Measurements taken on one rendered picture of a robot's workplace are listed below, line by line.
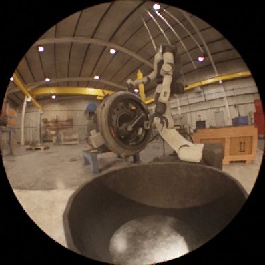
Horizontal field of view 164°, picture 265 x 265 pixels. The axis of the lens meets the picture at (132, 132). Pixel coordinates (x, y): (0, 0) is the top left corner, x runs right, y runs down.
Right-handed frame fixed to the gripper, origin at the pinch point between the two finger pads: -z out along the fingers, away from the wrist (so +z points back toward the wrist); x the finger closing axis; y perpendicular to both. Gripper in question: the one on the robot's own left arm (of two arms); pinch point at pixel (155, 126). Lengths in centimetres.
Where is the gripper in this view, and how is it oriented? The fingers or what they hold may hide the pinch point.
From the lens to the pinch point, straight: 73.5
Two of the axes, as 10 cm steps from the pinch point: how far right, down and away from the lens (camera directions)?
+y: -1.3, 1.5, -9.8
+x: -9.6, -2.8, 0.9
